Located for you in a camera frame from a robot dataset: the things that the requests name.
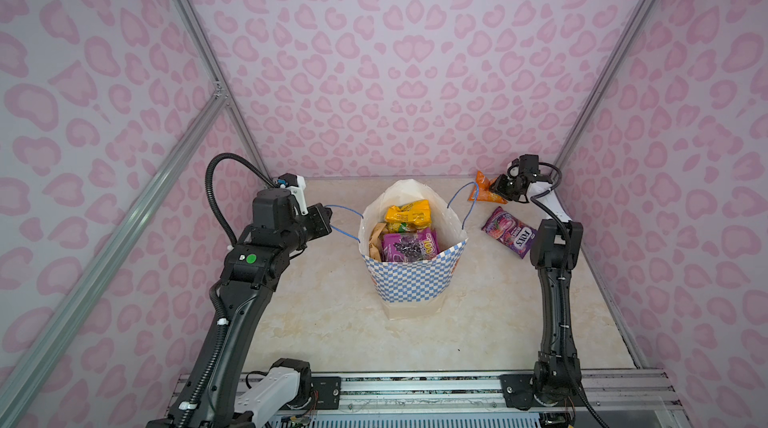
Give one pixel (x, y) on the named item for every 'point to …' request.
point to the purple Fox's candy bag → (510, 232)
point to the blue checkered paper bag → (418, 288)
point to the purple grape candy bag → (409, 246)
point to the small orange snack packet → (482, 191)
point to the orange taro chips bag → (376, 241)
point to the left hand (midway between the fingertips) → (331, 204)
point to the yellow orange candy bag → (411, 217)
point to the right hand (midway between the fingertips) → (497, 183)
